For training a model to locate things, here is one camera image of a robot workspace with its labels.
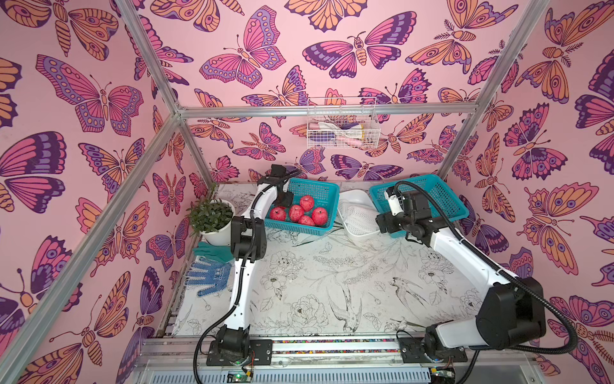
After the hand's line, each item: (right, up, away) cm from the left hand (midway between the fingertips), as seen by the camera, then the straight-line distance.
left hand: (287, 199), depth 110 cm
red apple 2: (+5, -6, -8) cm, 11 cm away
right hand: (+41, -6, -23) cm, 47 cm away
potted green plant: (-24, -8, -25) cm, 36 cm away
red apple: (-3, -6, -10) cm, 12 cm away
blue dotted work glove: (-30, -29, -19) cm, 45 cm away
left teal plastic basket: (+17, +1, -7) cm, 19 cm away
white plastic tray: (+29, -6, -18) cm, 35 cm away
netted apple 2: (+9, -9, -11) cm, 17 cm away
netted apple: (+9, -2, -5) cm, 11 cm away
